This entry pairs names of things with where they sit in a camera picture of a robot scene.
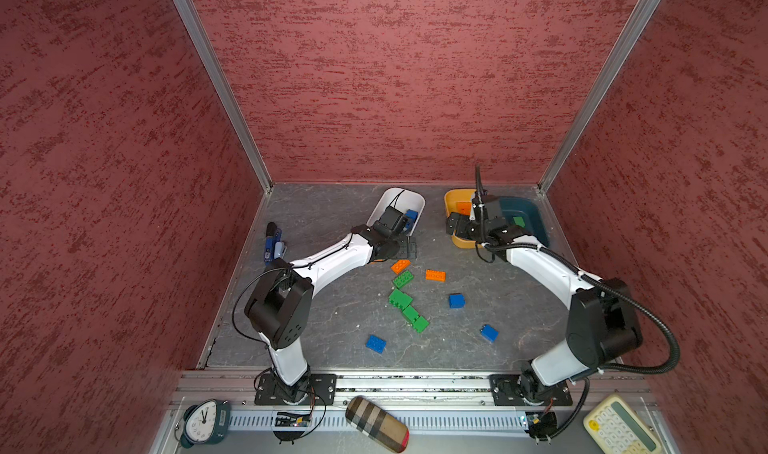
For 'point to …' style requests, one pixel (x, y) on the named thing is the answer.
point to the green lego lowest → (420, 324)
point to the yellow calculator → (617, 428)
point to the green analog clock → (206, 423)
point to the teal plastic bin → (526, 208)
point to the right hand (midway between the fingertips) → (457, 228)
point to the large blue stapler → (273, 236)
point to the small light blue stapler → (278, 249)
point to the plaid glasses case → (377, 423)
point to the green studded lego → (403, 279)
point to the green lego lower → (411, 313)
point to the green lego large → (399, 299)
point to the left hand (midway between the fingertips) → (399, 253)
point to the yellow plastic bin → (451, 198)
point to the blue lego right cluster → (456, 301)
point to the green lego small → (519, 221)
